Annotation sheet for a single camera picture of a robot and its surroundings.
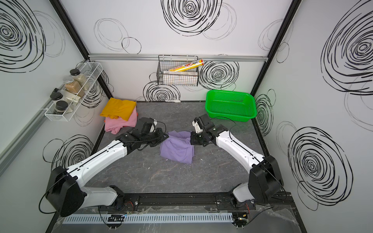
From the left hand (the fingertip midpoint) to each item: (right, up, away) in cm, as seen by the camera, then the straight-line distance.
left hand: (169, 135), depth 79 cm
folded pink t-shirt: (-41, +4, +20) cm, 46 cm away
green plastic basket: (+45, +19, +37) cm, 62 cm away
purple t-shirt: (+5, -7, +2) cm, 8 cm away
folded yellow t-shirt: (-40, +16, +23) cm, 49 cm away
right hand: (+12, -3, +2) cm, 13 cm away
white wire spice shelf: (-53, +40, +14) cm, 68 cm away
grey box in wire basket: (+3, +34, +7) cm, 34 cm away
